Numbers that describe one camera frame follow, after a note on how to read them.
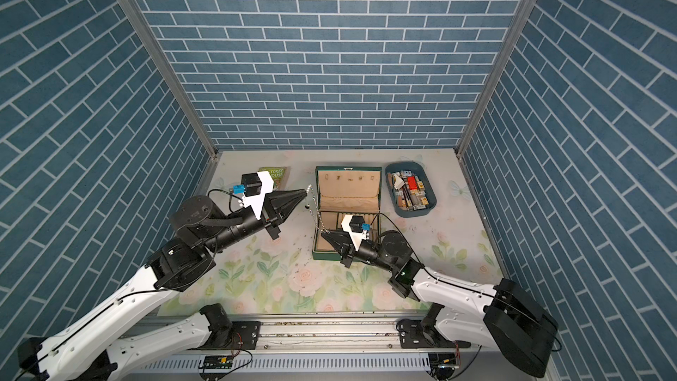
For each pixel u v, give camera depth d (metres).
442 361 0.70
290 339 0.74
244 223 0.47
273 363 0.77
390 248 0.57
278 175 1.08
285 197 0.51
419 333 0.70
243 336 0.73
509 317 0.42
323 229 0.91
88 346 0.39
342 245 0.64
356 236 0.61
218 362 0.72
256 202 0.45
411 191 1.05
